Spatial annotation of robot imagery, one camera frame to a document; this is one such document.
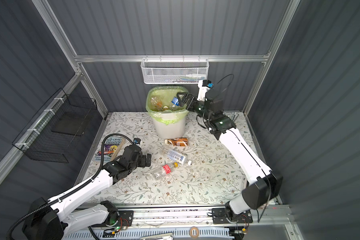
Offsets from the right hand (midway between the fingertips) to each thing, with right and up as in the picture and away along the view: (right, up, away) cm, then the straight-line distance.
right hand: (184, 97), depth 68 cm
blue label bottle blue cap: (-5, +3, +25) cm, 26 cm away
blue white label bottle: (-5, -32, +21) cm, 38 cm away
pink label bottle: (-11, -39, +16) cm, 44 cm away
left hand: (-23, -30, +15) cm, 40 cm away
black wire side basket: (-65, -16, +5) cm, 67 cm away
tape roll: (+5, -62, +3) cm, 62 cm away
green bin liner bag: (-12, +9, +30) cm, 34 cm away
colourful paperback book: (-49, -27, +31) cm, 64 cm away
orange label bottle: (-17, 0, +21) cm, 27 cm away
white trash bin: (-9, -13, +21) cm, 26 cm away
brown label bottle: (-3, -24, +29) cm, 37 cm away
